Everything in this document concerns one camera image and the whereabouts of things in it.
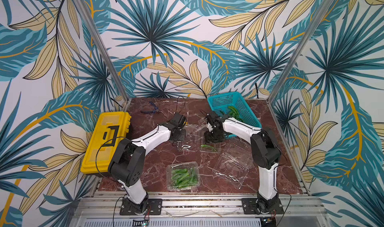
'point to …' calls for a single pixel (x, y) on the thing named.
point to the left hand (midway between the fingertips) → (179, 137)
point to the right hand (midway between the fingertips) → (209, 141)
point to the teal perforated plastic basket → (221, 102)
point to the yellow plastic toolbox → (111, 129)
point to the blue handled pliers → (153, 111)
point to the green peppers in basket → (233, 112)
